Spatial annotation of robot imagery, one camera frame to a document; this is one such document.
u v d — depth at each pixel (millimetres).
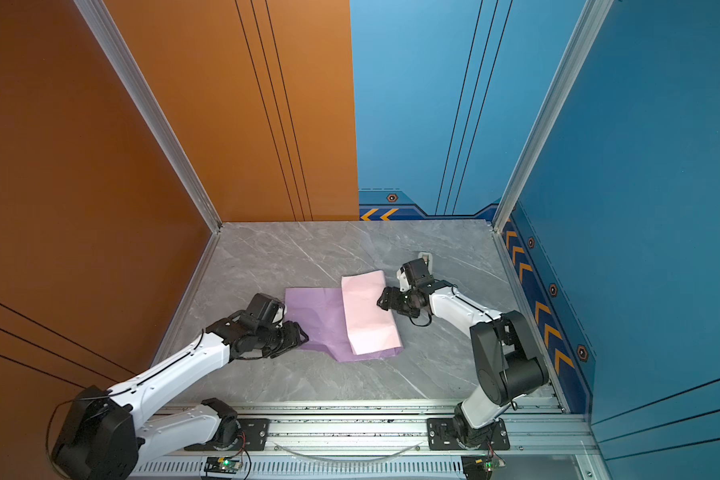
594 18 698
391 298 807
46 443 445
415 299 684
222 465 708
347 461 708
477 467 706
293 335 756
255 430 745
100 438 399
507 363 448
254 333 599
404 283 833
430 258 1048
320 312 956
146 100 842
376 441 740
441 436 725
